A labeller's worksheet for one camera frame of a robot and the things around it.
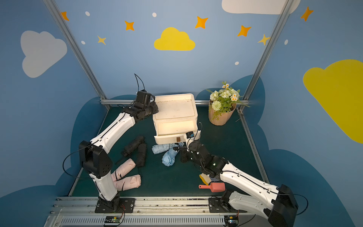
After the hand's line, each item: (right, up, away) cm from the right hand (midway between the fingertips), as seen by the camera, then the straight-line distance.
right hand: (181, 147), depth 76 cm
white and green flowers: (+27, +28, +14) cm, 41 cm away
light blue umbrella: (-14, -4, +17) cm, 22 cm away
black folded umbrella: (-26, -8, +14) cm, 31 cm away
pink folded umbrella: (-35, -15, +7) cm, 39 cm away
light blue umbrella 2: (-8, -9, +10) cm, 16 cm away
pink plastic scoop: (+19, -24, +4) cm, 31 cm away
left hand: (-16, +24, +11) cm, 31 cm away
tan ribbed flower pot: (+32, +17, +27) cm, 45 cm away
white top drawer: (-5, +8, +12) cm, 15 cm away
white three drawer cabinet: (-2, +18, +9) cm, 20 cm away
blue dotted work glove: (+15, -21, +7) cm, 27 cm away
